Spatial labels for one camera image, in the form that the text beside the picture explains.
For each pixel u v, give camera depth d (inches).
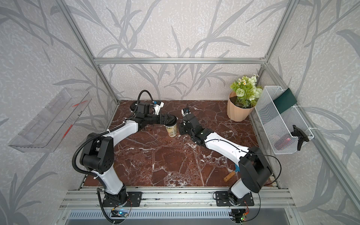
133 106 36.8
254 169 17.1
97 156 19.0
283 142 24.8
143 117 29.1
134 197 29.2
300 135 22.4
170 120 33.3
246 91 34.1
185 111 28.6
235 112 38.6
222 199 28.9
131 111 36.8
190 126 25.3
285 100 28.4
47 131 26.2
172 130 35.9
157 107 33.0
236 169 33.1
